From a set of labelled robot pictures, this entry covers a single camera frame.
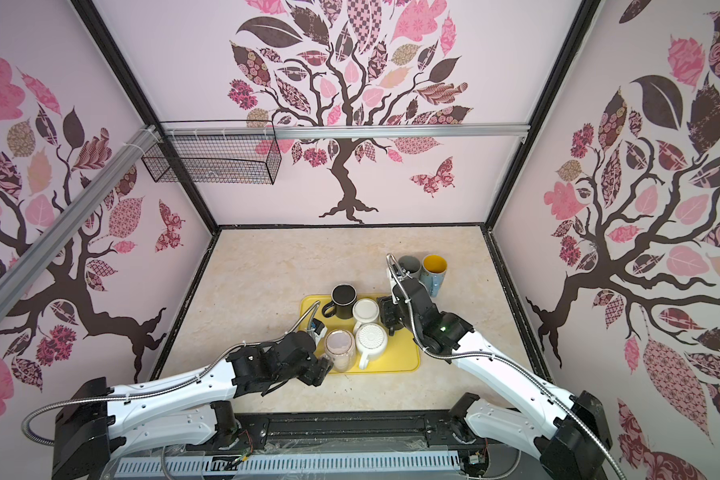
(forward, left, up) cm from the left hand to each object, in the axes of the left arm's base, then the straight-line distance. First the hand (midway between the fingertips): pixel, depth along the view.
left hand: (320, 365), depth 79 cm
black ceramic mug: (+19, -6, +4) cm, 20 cm away
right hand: (+14, -18, +13) cm, 26 cm away
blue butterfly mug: (+27, -34, +4) cm, 43 cm away
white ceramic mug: (+6, -14, +2) cm, 15 cm away
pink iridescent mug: (+3, -6, +5) cm, 8 cm away
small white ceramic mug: (+16, -12, +1) cm, 20 cm away
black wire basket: (+59, +36, +28) cm, 75 cm away
